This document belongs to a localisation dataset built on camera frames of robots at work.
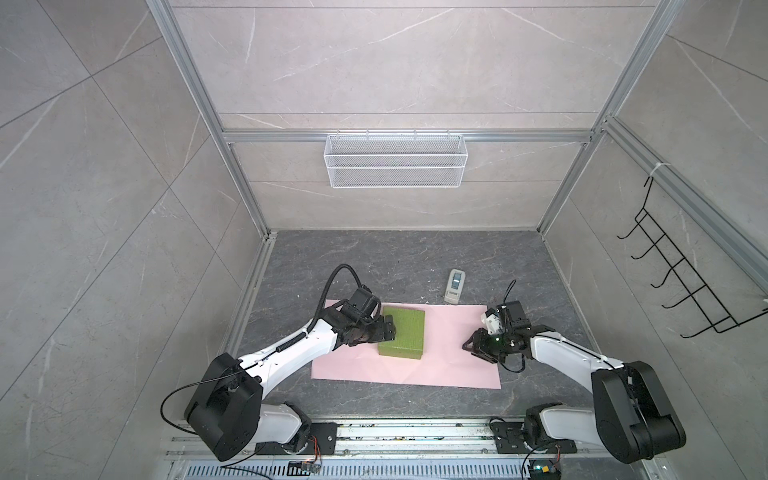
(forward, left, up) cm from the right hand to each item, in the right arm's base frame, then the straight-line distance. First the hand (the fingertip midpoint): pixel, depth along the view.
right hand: (467, 345), depth 88 cm
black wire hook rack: (-6, -45, +30) cm, 55 cm away
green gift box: (+1, +18, +7) cm, 19 cm away
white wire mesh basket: (+54, +20, +29) cm, 64 cm away
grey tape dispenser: (+20, +1, +3) cm, 20 cm away
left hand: (+3, +25, +8) cm, 26 cm away
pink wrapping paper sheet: (-4, +7, -2) cm, 8 cm away
